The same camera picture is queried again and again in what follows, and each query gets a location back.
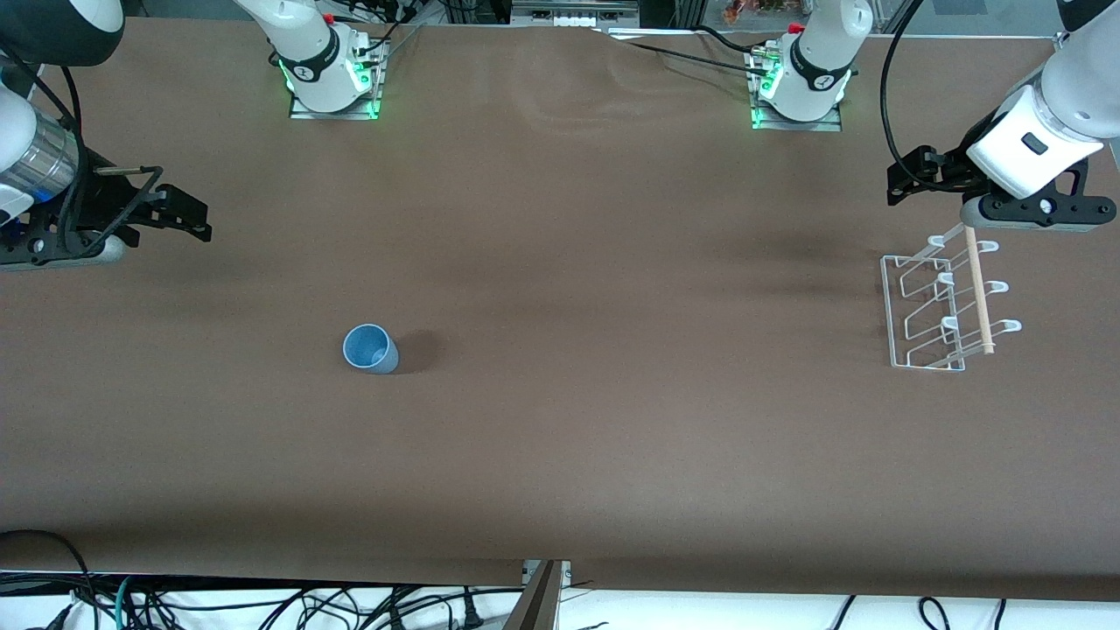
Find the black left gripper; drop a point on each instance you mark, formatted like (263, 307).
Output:
(943, 174)

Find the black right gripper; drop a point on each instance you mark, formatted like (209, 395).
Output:
(98, 206)

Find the blue plastic cup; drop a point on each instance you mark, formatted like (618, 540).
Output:
(367, 348)

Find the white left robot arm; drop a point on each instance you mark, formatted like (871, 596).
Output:
(1067, 96)

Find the wooden rack rod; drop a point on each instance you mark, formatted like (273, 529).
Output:
(979, 289)

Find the grey power strip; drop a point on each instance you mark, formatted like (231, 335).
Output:
(573, 10)

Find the black power plug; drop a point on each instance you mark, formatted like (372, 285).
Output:
(471, 612)

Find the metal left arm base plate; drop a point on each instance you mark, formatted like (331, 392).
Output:
(831, 122)

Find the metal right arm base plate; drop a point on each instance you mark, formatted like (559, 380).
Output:
(302, 109)

